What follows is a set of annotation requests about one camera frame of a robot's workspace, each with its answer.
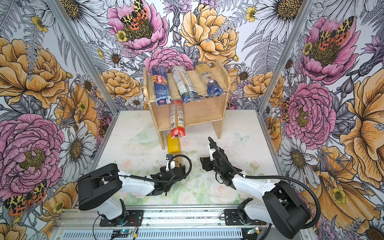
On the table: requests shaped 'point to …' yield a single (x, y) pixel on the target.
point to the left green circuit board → (120, 233)
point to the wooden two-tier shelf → (210, 110)
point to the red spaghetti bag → (177, 120)
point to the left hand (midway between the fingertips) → (177, 169)
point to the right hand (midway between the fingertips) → (205, 162)
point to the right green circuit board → (255, 230)
